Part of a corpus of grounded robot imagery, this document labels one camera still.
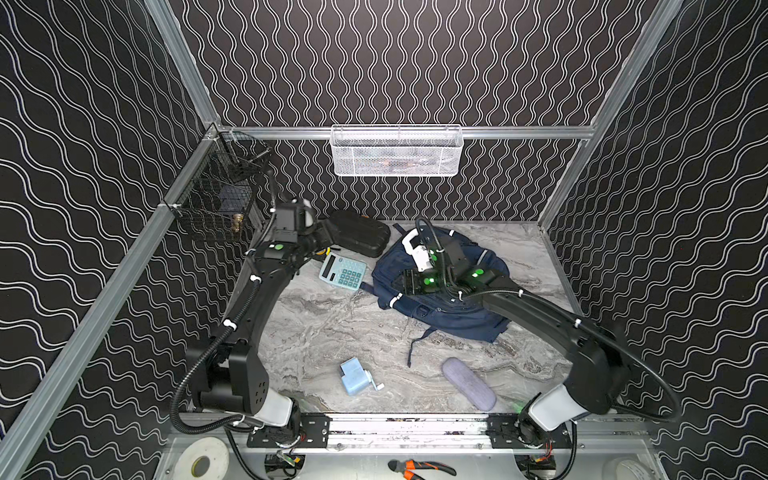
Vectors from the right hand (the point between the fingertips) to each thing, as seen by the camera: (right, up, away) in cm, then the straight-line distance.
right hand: (395, 281), depth 80 cm
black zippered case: (-12, +15, +32) cm, 38 cm away
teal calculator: (-17, +1, +24) cm, 29 cm away
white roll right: (+54, -43, -10) cm, 70 cm away
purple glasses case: (+20, -28, 0) cm, 35 cm away
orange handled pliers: (+2, -43, -10) cm, 44 cm away
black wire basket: (-55, +25, +13) cm, 62 cm away
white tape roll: (-44, -40, -8) cm, 60 cm away
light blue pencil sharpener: (-11, -25, -1) cm, 27 cm away
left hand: (-18, +15, +2) cm, 23 cm away
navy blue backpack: (+20, -11, +4) cm, 23 cm away
